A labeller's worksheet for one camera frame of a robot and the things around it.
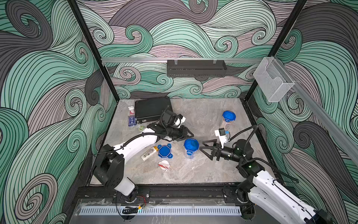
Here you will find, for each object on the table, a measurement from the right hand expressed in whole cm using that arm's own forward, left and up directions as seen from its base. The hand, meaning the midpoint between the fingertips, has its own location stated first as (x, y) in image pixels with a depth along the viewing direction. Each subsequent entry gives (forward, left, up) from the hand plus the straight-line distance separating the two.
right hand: (200, 148), depth 69 cm
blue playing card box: (+31, +46, -19) cm, 59 cm away
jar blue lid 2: (+27, -23, -8) cm, 36 cm away
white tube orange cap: (+6, +30, -20) cm, 36 cm away
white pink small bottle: (+40, +49, -19) cm, 66 cm away
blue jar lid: (+8, +21, -23) cm, 32 cm away
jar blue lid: (+5, +4, -7) cm, 10 cm away
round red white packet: (-1, +20, -22) cm, 30 cm away
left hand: (+9, +3, -2) cm, 10 cm away
